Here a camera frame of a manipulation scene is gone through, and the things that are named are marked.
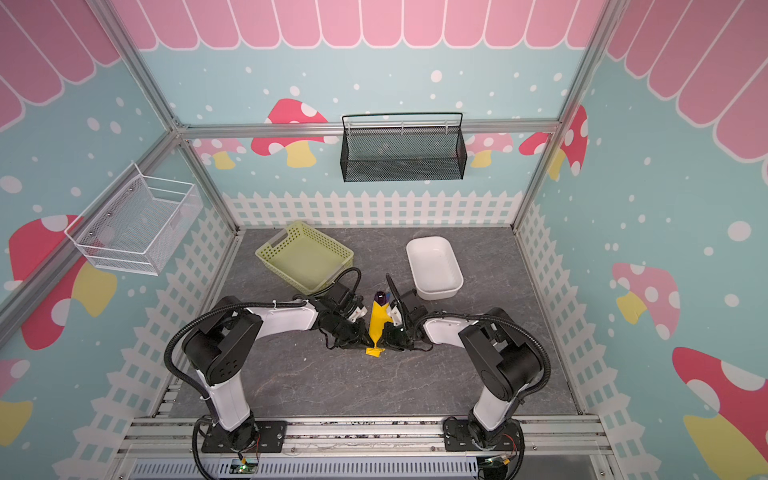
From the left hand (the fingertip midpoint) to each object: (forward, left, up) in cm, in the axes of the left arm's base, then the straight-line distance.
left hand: (370, 350), depth 88 cm
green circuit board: (-29, +29, -3) cm, 41 cm away
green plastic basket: (+35, +26, 0) cm, 44 cm away
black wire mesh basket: (+51, -9, +33) cm, 61 cm away
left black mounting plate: (-23, +23, -1) cm, 33 cm away
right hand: (+2, -2, 0) cm, 3 cm away
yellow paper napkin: (+11, -2, -1) cm, 12 cm away
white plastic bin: (+31, -21, +1) cm, 37 cm away
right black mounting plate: (-22, -23, 0) cm, 32 cm away
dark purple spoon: (+17, -2, +2) cm, 17 cm away
